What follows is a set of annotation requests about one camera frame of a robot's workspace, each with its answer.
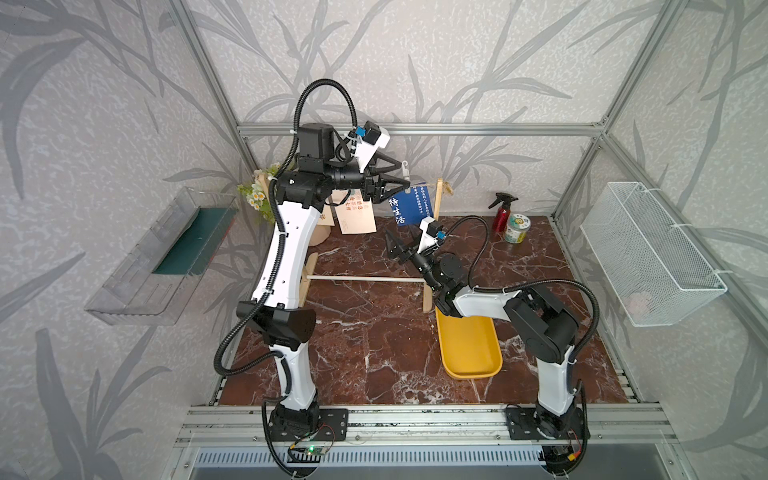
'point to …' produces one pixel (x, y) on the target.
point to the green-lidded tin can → (518, 225)
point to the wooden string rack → (311, 262)
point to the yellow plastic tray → (470, 346)
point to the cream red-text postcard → (355, 214)
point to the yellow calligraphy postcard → (326, 216)
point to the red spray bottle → (502, 216)
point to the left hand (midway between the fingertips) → (403, 176)
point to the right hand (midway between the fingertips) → (395, 224)
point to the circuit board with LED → (315, 449)
